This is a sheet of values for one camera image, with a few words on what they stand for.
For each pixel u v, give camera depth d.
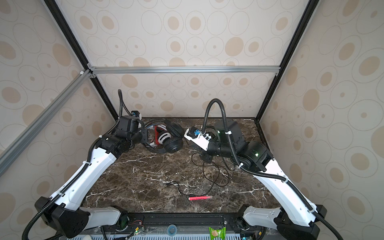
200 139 0.47
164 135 0.99
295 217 0.38
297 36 0.76
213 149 0.50
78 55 0.83
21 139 0.55
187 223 0.75
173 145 0.70
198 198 0.82
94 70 0.90
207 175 0.90
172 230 0.72
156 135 1.00
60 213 0.37
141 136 0.66
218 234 0.69
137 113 0.65
